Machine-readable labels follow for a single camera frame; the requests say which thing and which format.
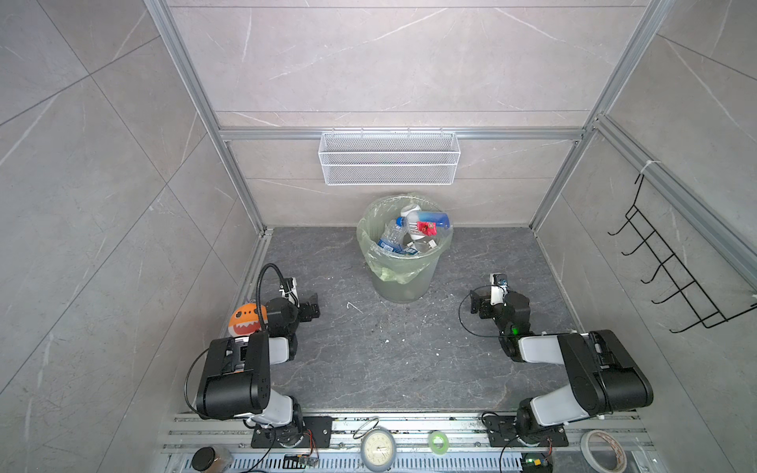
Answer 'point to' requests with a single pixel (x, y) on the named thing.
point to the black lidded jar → (212, 459)
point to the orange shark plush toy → (244, 319)
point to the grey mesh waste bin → (408, 292)
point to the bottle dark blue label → (393, 236)
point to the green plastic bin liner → (376, 221)
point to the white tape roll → (603, 451)
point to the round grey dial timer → (378, 449)
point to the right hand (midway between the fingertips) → (490, 289)
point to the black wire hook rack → (687, 287)
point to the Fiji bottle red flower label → (429, 224)
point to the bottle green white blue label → (421, 244)
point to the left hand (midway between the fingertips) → (304, 291)
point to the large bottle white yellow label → (410, 213)
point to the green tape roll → (445, 445)
